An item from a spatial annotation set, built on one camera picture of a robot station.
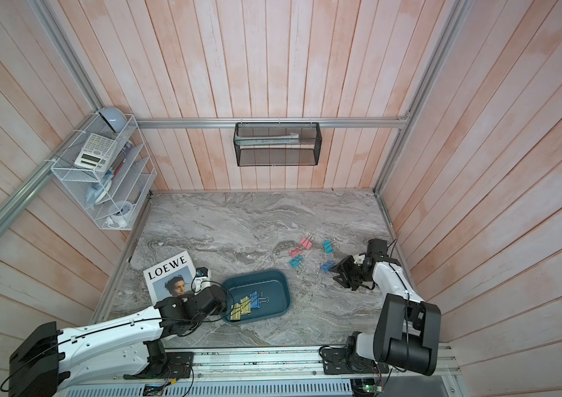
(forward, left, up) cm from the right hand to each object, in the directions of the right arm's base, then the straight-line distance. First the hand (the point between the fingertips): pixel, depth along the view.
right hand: (331, 268), depth 88 cm
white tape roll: (+16, +80, +12) cm, 82 cm away
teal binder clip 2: (+12, 0, -5) cm, 13 cm away
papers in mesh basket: (+36, +24, +30) cm, 52 cm away
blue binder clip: (+4, 0, -5) cm, 6 cm away
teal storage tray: (-4, +21, -6) cm, 23 cm away
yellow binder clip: (-13, +30, -2) cm, 33 cm away
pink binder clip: (+14, +8, -5) cm, 17 cm away
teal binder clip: (+5, +13, -4) cm, 14 cm away
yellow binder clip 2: (-15, +34, -3) cm, 37 cm away
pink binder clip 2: (+9, +13, -5) cm, 17 cm away
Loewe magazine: (-5, +59, -1) cm, 59 cm away
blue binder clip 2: (-12, +27, -3) cm, 30 cm away
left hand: (-12, +40, -1) cm, 42 cm away
